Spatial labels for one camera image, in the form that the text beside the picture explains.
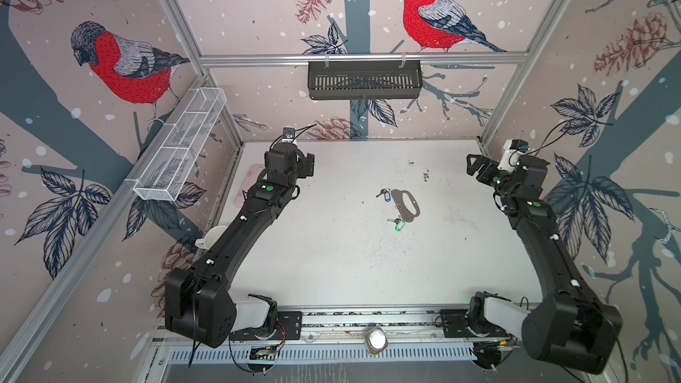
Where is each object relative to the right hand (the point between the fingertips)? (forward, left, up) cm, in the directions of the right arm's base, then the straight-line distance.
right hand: (482, 157), depth 80 cm
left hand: (0, +58, +3) cm, 58 cm away
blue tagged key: (+3, +27, -27) cm, 38 cm away
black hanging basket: (+39, +36, +2) cm, 53 cm away
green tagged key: (-10, +23, -26) cm, 36 cm away
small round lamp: (-47, +33, -15) cm, 60 cm away
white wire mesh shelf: (-2, +93, +5) cm, 93 cm away
